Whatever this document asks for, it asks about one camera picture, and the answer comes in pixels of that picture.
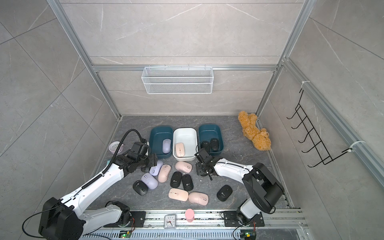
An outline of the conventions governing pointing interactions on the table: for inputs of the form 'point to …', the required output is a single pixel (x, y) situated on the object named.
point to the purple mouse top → (155, 170)
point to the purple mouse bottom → (166, 146)
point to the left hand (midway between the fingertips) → (155, 157)
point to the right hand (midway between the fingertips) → (203, 168)
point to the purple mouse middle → (150, 180)
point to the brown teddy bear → (260, 138)
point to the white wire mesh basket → (177, 80)
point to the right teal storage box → (208, 131)
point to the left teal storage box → (157, 134)
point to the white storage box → (189, 137)
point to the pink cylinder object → (189, 214)
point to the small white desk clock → (170, 221)
